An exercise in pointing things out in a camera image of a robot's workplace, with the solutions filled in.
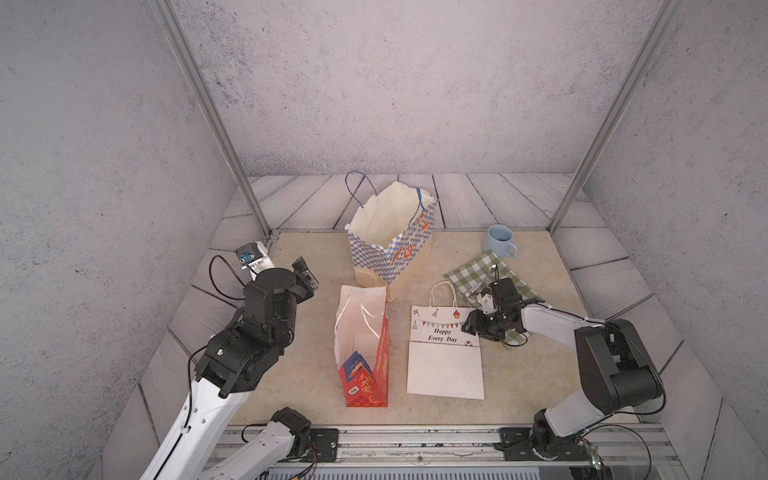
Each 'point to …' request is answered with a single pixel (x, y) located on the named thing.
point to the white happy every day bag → (444, 360)
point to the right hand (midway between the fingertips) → (470, 329)
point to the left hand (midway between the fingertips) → (297, 265)
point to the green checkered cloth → (471, 278)
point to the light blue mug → (498, 241)
